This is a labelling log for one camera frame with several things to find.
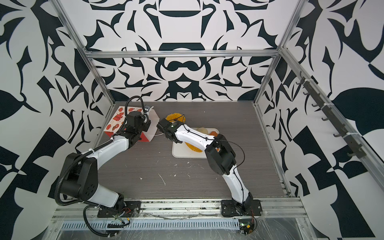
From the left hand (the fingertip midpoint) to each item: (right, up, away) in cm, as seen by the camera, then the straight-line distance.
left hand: (142, 113), depth 89 cm
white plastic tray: (+23, -23, +5) cm, 32 cm away
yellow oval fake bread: (+30, -21, +3) cm, 37 cm away
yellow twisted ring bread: (+16, -2, +18) cm, 24 cm away
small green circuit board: (+55, -53, -18) cm, 78 cm away
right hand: (+24, -9, +3) cm, 26 cm away
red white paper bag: (-17, -3, +7) cm, 18 cm away
